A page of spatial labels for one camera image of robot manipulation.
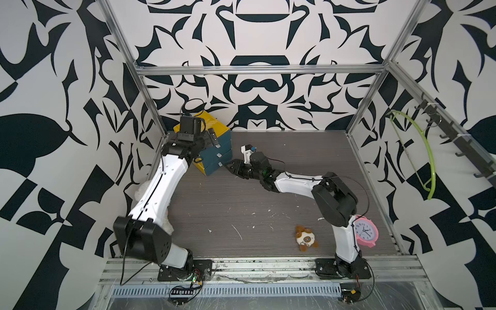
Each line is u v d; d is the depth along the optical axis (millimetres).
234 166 811
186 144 575
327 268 745
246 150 848
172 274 725
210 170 970
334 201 524
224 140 960
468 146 547
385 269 759
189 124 592
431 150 726
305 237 793
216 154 947
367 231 813
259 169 723
